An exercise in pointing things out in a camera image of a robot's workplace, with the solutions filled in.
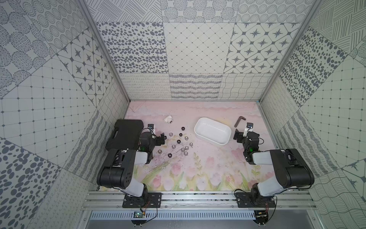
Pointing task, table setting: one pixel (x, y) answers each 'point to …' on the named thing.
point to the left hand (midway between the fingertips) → (156, 131)
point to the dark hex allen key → (238, 119)
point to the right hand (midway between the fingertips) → (243, 131)
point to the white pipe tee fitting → (168, 119)
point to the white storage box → (212, 130)
